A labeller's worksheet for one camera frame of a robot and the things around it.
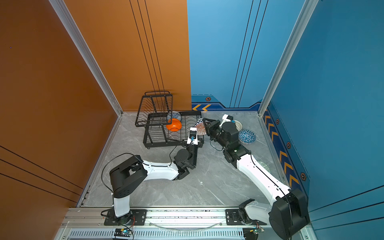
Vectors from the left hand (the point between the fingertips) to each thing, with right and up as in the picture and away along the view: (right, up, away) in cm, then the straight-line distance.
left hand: (194, 127), depth 77 cm
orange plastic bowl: (-14, +1, +28) cm, 31 cm away
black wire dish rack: (-17, 0, +6) cm, 18 cm away
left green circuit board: (-34, -50, -6) cm, 61 cm away
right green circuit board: (+28, -50, -7) cm, 58 cm away
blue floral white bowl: (-16, +9, +35) cm, 39 cm away
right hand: (+3, +4, -4) cm, 7 cm away
